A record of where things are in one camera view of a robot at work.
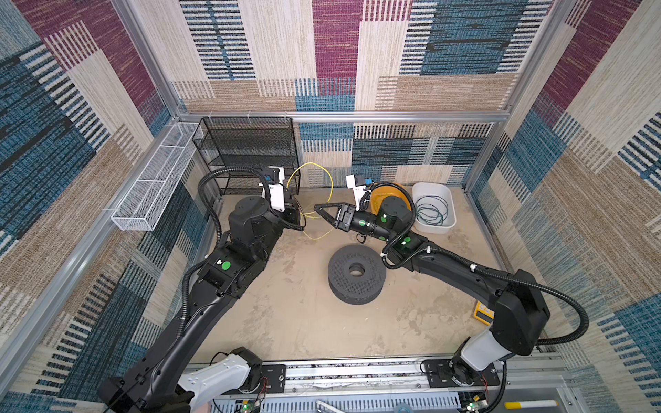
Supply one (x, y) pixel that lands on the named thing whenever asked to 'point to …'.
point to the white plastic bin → (442, 190)
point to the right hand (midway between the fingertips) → (316, 213)
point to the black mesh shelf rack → (225, 143)
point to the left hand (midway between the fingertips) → (292, 186)
